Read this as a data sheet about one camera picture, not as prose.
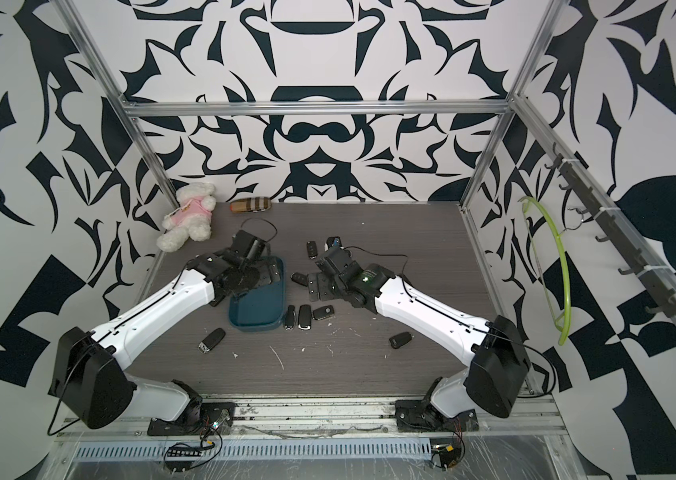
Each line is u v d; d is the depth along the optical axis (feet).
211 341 2.83
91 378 1.31
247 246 2.09
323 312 3.00
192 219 3.42
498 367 1.33
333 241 2.33
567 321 2.10
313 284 2.33
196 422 2.31
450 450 2.34
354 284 1.83
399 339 2.80
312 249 3.45
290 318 2.95
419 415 2.43
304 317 2.93
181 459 2.34
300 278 3.19
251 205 3.77
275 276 2.49
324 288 2.30
